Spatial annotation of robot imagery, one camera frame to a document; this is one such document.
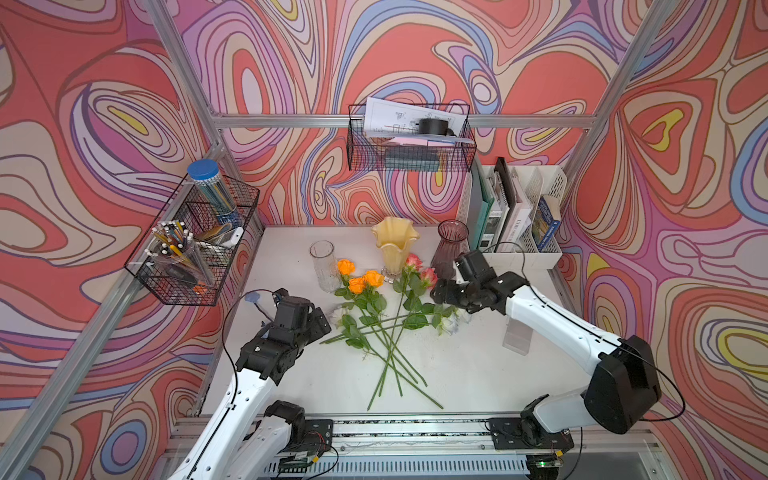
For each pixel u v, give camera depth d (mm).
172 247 569
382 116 848
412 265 1040
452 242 902
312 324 729
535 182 1046
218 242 734
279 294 688
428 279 993
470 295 624
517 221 922
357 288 974
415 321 925
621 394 410
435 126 825
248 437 459
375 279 986
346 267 1023
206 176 692
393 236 957
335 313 908
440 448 725
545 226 1008
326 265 925
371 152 1011
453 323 882
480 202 858
